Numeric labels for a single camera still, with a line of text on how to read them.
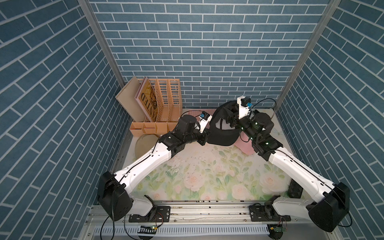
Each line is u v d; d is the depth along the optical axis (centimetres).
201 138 65
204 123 64
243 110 58
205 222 72
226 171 89
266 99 51
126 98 92
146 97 96
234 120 62
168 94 114
